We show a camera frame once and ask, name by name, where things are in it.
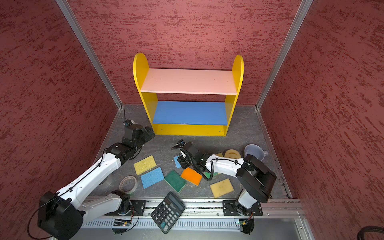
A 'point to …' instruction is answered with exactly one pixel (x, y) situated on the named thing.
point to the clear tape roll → (128, 184)
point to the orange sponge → (192, 175)
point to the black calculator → (168, 212)
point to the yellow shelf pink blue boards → (187, 102)
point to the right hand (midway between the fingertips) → (180, 161)
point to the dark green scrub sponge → (176, 180)
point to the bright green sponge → (208, 175)
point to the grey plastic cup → (255, 150)
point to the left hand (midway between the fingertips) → (147, 135)
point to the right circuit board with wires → (247, 225)
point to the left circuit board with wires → (120, 222)
